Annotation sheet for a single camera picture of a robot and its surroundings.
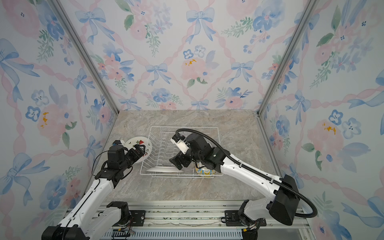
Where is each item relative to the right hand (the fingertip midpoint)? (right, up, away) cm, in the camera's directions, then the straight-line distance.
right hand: (176, 152), depth 73 cm
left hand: (-21, 0, +10) cm, 23 cm away
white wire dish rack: (-14, -2, +24) cm, 28 cm away
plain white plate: (-6, -10, +4) cm, 12 cm away
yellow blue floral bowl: (+15, -13, +11) cm, 22 cm away
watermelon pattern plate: (-32, +3, +27) cm, 42 cm away
